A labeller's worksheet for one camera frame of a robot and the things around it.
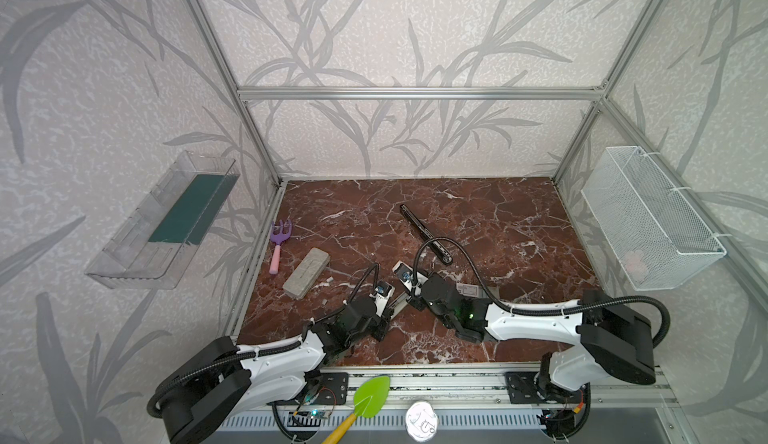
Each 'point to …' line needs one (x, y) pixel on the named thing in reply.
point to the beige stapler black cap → (398, 304)
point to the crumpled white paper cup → (421, 421)
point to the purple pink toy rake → (277, 237)
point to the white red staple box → (477, 291)
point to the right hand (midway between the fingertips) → (407, 263)
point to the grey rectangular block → (306, 274)
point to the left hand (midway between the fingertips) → (394, 301)
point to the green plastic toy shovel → (369, 399)
